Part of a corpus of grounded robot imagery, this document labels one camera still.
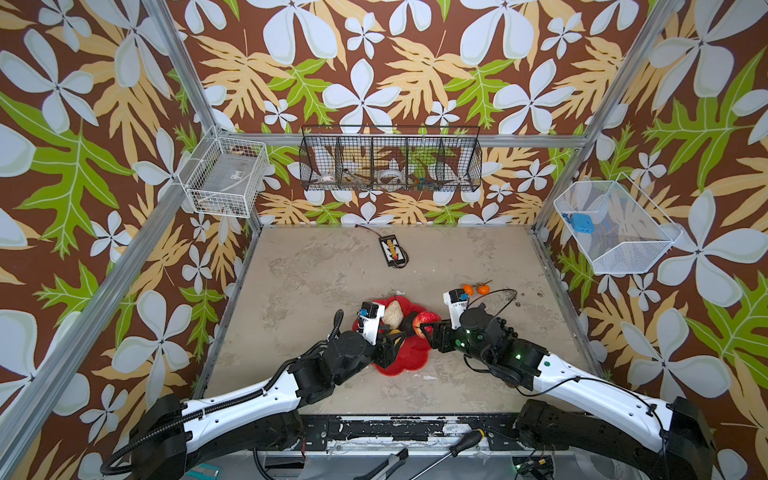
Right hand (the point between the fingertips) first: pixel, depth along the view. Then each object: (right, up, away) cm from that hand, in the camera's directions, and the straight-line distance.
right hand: (424, 326), depth 76 cm
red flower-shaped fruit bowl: (-1, -10, +12) cm, 16 cm away
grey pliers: (-11, -32, -7) cm, 35 cm away
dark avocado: (-4, -3, +13) cm, 14 cm away
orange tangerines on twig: (+23, +7, +23) cm, 33 cm away
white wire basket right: (+55, +26, +6) cm, 61 cm away
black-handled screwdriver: (+9, -28, -4) cm, 29 cm away
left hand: (-7, 0, -3) cm, 7 cm away
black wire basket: (-8, +51, +22) cm, 56 cm away
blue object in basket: (+48, +28, +10) cm, 56 cm away
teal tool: (-52, -33, -8) cm, 62 cm away
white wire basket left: (-57, +41, +10) cm, 71 cm away
